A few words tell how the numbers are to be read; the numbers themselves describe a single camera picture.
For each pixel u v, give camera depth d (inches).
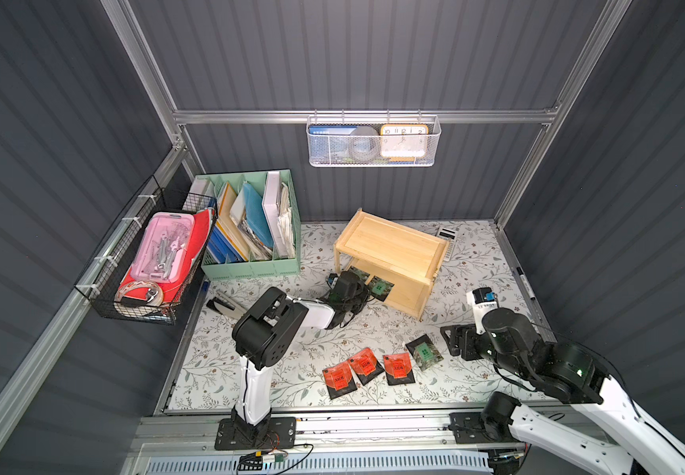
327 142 33.1
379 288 38.7
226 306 36.9
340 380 32.4
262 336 20.7
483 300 23.0
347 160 35.0
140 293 26.3
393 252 33.5
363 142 34.3
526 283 42.2
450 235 45.7
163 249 28.4
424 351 34.1
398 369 33.0
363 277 39.9
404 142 34.8
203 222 30.3
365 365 33.2
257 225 37.6
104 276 24.3
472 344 23.0
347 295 30.8
